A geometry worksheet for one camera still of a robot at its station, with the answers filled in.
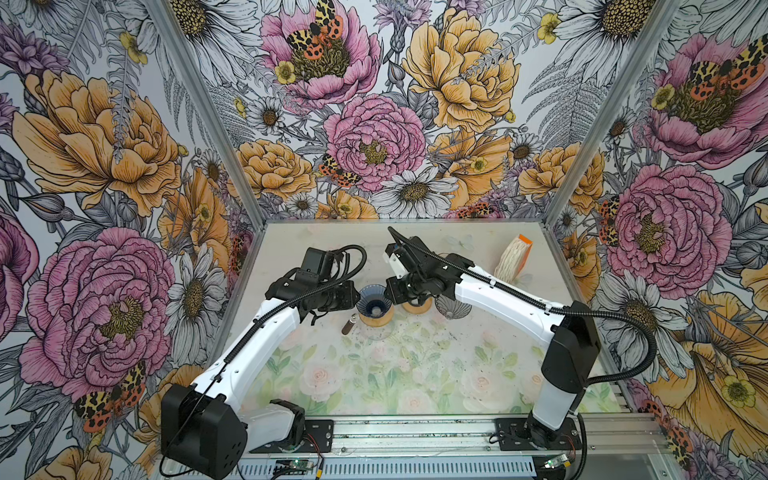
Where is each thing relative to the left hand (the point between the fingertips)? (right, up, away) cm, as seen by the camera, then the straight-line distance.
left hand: (355, 306), depth 79 cm
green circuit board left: (-13, -35, -9) cm, 39 cm away
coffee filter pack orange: (+49, +11, +20) cm, 54 cm away
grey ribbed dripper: (+28, -4, +17) cm, 33 cm away
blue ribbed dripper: (+4, 0, +5) cm, 7 cm away
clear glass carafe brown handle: (+3, -11, +12) cm, 17 cm away
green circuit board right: (+49, -35, -8) cm, 61 cm away
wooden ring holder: (+18, -4, +15) cm, 23 cm away
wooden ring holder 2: (+6, -4, +2) cm, 8 cm away
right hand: (+9, +1, 0) cm, 9 cm away
